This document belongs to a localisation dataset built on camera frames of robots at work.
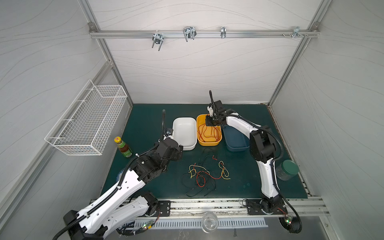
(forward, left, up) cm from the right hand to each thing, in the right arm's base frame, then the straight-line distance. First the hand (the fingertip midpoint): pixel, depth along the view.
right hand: (207, 118), depth 100 cm
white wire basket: (-27, +58, +24) cm, 69 cm away
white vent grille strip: (-58, +5, -9) cm, 59 cm away
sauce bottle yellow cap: (-26, +48, +4) cm, 55 cm away
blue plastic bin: (-14, -17, -3) cm, 23 cm away
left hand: (-27, +17, +12) cm, 34 cm away
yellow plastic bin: (-10, 0, -6) cm, 12 cm away
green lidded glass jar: (-33, -41, +1) cm, 53 cm away
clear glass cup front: (-58, -1, -1) cm, 58 cm away
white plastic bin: (-6, +16, -9) cm, 19 cm away
